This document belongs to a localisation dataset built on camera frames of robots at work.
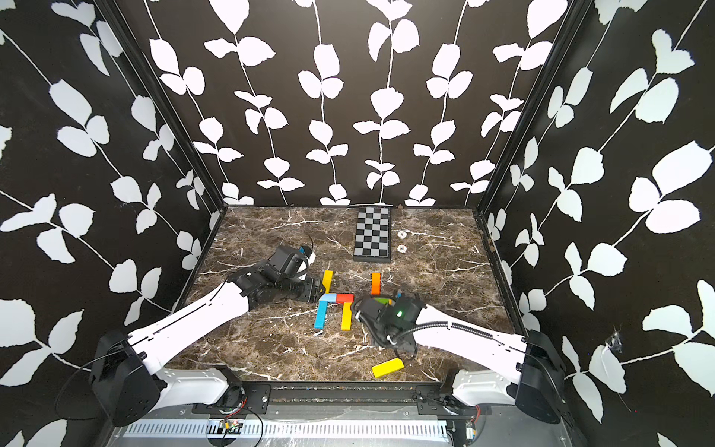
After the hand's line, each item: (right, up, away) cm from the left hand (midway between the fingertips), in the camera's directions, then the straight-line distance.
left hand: (319, 285), depth 80 cm
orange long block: (+17, -3, +18) cm, 25 cm away
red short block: (+5, -7, +14) cm, 16 cm away
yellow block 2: (+20, -24, 0) cm, 31 cm away
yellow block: (+7, -12, +9) cm, 17 cm away
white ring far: (+29, +14, +31) cm, 45 cm away
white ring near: (+28, +9, +27) cm, 40 cm away
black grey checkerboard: (+17, +15, +28) cm, 35 cm away
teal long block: (-1, -12, +8) cm, 14 cm away
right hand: (+19, -14, -4) cm, 24 cm away
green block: (+17, 0, -16) cm, 24 cm away
